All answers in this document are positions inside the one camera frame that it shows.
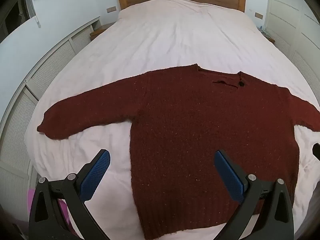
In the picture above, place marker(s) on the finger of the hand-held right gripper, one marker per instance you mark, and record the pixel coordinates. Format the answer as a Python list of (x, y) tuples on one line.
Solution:
[(317, 150)]

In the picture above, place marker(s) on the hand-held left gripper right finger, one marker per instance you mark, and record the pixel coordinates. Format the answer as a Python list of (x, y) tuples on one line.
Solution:
[(228, 175)]

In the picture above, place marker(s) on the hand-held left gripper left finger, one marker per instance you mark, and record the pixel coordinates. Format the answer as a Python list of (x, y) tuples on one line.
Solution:
[(96, 175)]

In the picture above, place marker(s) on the white louvred cabinet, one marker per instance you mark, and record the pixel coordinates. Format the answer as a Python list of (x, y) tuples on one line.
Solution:
[(45, 65)]

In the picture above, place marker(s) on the wooden nightstand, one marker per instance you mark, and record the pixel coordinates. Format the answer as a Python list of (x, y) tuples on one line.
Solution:
[(100, 31), (270, 39)]

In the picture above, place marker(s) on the dark red knitted sweater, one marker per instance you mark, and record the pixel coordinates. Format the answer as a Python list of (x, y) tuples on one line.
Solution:
[(185, 120)]

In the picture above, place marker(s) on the wall switch plate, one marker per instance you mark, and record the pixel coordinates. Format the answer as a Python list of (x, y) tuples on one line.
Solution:
[(259, 15), (111, 9)]

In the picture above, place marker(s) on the white wardrobe with louvred doors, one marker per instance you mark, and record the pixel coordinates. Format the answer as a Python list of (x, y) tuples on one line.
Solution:
[(287, 17)]

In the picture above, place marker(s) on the bed with white sheet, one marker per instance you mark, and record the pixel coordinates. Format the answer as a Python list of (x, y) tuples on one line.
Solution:
[(162, 37)]

